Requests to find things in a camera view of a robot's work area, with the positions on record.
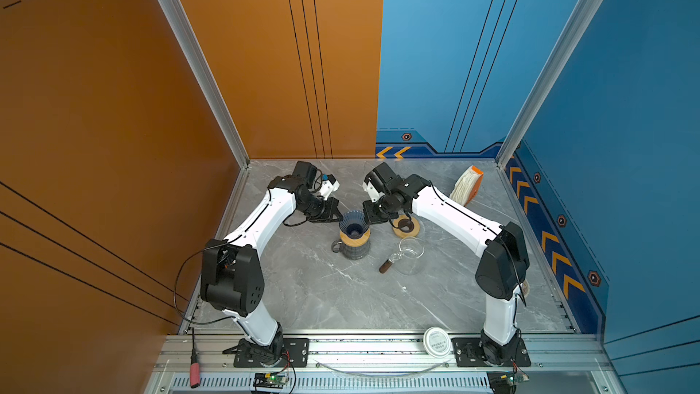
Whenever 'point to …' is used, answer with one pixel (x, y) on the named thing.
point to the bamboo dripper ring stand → (355, 243)
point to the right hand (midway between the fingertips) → (363, 219)
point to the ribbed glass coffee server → (353, 253)
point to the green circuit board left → (272, 380)
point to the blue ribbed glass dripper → (354, 223)
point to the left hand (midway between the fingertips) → (342, 216)
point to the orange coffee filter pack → (467, 185)
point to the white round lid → (437, 342)
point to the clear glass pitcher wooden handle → (407, 260)
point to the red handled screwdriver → (194, 367)
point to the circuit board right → (504, 382)
